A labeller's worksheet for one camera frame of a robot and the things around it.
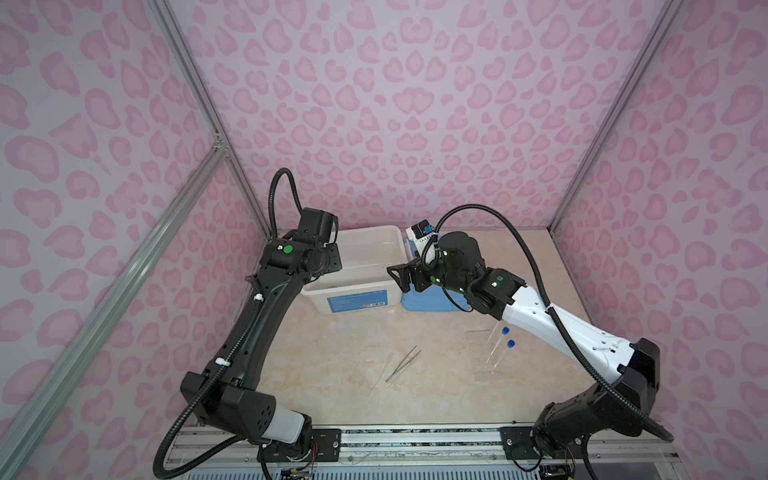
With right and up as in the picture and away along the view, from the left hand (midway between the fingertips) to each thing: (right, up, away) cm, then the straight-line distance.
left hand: (328, 254), depth 76 cm
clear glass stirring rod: (+13, -34, +9) cm, 38 cm away
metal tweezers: (+18, -33, +10) cm, 39 cm away
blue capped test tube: (+46, -23, -1) cm, 51 cm away
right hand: (+19, -1, -4) cm, 19 cm away
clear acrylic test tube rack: (+44, -30, +13) cm, 55 cm away
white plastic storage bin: (+8, -8, +11) cm, 16 cm away
